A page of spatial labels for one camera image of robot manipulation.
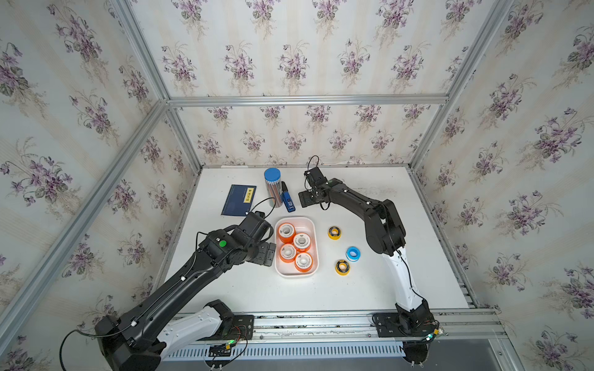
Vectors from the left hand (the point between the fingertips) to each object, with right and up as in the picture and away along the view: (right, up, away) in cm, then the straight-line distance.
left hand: (263, 251), depth 73 cm
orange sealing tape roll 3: (+7, -5, +15) cm, 17 cm away
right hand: (+17, +16, +30) cm, 38 cm away
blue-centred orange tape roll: (+33, -5, +16) cm, 37 cm away
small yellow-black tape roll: (+26, +2, +22) cm, 35 cm away
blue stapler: (+6, +16, +28) cm, 33 cm away
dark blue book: (-16, +15, +32) cm, 39 cm away
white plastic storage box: (+15, +6, +20) cm, 25 cm away
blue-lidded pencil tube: (+1, +25, +17) cm, 30 cm away
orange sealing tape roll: (+6, +3, +18) cm, 19 cm away
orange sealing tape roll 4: (+13, -8, +13) cm, 20 cm away
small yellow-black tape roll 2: (+28, -10, +13) cm, 32 cm away
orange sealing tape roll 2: (+13, 0, +16) cm, 20 cm away
